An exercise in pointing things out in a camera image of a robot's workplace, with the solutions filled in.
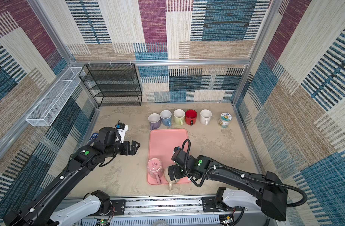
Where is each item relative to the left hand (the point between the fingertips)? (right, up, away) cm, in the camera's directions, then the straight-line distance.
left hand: (133, 141), depth 74 cm
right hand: (+23, -17, +2) cm, 29 cm away
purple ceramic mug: (+7, +11, +31) cm, 33 cm away
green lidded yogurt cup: (+57, +12, +25) cm, 64 cm away
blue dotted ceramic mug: (+16, +13, +28) cm, 35 cm away
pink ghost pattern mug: (+11, -13, +2) cm, 17 cm away
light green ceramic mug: (+25, +14, +30) cm, 41 cm away
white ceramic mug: (+44, +14, +28) cm, 54 cm away
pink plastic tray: (+13, -6, +18) cm, 23 cm away
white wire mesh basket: (-43, +17, -2) cm, 46 cm away
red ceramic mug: (+34, +13, +33) cm, 49 cm away
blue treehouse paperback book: (-34, 0, +25) cm, 42 cm away
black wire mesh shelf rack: (-25, +40, +32) cm, 57 cm away
